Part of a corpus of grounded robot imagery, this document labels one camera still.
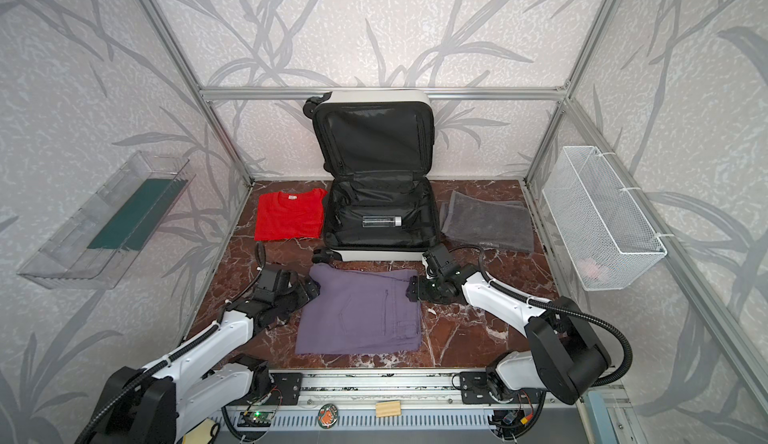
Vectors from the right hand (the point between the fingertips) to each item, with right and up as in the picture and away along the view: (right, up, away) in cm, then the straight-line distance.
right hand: (416, 285), depth 87 cm
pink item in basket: (+43, +8, -14) cm, 46 cm away
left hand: (-30, 0, +1) cm, 30 cm away
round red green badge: (-21, -26, -17) cm, 38 cm away
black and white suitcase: (-12, +41, +15) cm, 46 cm away
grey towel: (+32, +17, +18) cm, 40 cm away
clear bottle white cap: (-13, +18, +17) cm, 28 cm away
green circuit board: (-39, -28, -16) cm, 51 cm away
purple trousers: (-17, -7, -2) cm, 18 cm away
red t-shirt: (-46, +20, +22) cm, 55 cm away
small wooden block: (-7, -26, -15) cm, 31 cm away
